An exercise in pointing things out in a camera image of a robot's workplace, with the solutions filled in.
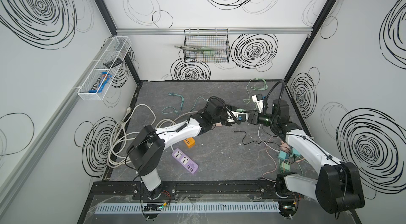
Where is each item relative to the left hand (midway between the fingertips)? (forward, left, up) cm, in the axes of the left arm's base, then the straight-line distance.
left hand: (239, 109), depth 79 cm
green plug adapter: (-1, 0, +1) cm, 2 cm away
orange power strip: (-11, +26, -18) cm, 33 cm away
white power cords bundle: (+5, +62, -21) cm, 65 cm away
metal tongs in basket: (+31, +22, +13) cm, 41 cm away
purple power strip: (-21, +27, -18) cm, 39 cm away
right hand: (-2, 0, -1) cm, 3 cm away
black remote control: (+17, +64, +14) cm, 67 cm away
